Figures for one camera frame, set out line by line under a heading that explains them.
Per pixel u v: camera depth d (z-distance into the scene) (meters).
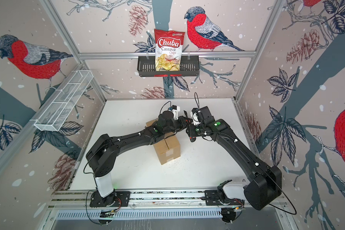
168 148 0.75
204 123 0.59
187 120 0.80
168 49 0.83
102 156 0.47
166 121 0.65
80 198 0.76
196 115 0.63
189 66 0.95
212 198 0.73
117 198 0.73
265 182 0.38
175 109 0.78
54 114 0.73
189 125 0.69
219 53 0.93
